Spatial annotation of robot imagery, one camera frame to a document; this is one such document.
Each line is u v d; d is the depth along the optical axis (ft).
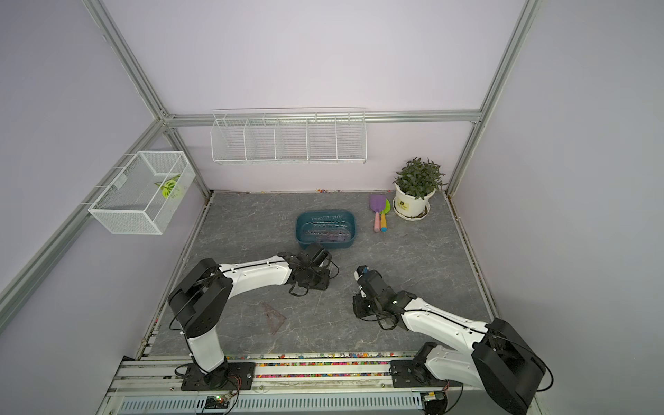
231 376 2.40
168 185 2.66
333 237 3.44
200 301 1.57
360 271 2.58
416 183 3.25
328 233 3.45
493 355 1.34
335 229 3.54
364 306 2.47
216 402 2.34
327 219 3.56
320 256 2.44
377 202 3.83
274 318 2.78
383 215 3.66
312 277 2.52
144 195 2.68
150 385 2.43
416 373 2.14
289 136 3.25
